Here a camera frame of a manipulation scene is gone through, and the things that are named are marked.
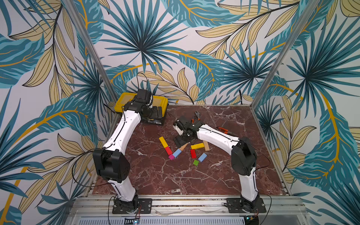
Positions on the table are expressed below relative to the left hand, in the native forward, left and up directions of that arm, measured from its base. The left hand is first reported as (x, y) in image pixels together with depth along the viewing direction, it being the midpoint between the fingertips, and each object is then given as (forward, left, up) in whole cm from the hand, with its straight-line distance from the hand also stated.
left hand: (154, 115), depth 83 cm
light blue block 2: (-16, -31, -22) cm, 41 cm away
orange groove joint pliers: (+15, -30, -22) cm, 40 cm away
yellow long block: (-8, -28, -22) cm, 36 cm away
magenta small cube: (-16, -11, -22) cm, 29 cm away
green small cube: (-20, -26, -22) cm, 40 cm away
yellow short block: (-5, -5, -23) cm, 24 cm away
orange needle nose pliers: (+4, -49, -21) cm, 54 cm away
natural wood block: (-10, -18, -21) cm, 29 cm away
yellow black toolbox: (+17, 0, -5) cm, 18 cm away
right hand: (-8, -17, -14) cm, 23 cm away
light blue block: (-13, -14, -22) cm, 29 cm away
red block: (-12, -9, -22) cm, 26 cm away
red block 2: (-13, -25, -23) cm, 36 cm away
